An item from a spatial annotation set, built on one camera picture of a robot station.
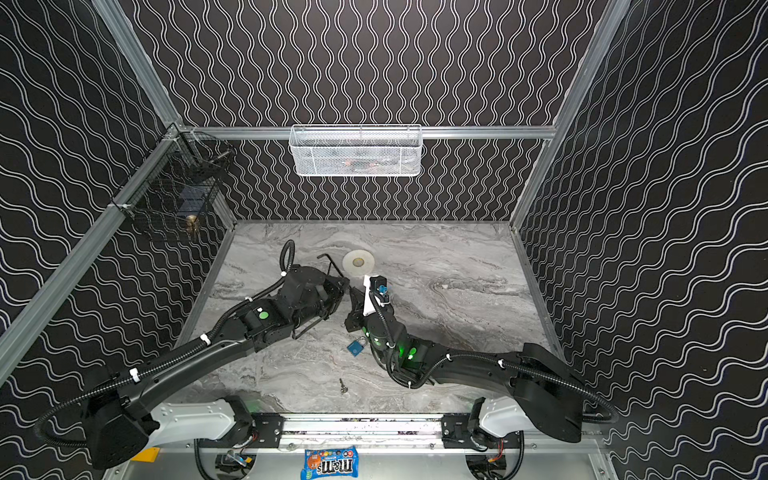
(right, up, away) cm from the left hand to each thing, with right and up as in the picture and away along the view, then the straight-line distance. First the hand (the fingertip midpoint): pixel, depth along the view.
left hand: (362, 283), depth 72 cm
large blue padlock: (-3, -21, +16) cm, 26 cm away
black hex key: (-17, +7, +38) cm, 42 cm away
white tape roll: (-4, +4, +36) cm, 36 cm away
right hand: (-3, -3, +3) cm, 5 cm away
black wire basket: (-60, +28, +23) cm, 71 cm away
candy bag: (-7, -41, -3) cm, 42 cm away
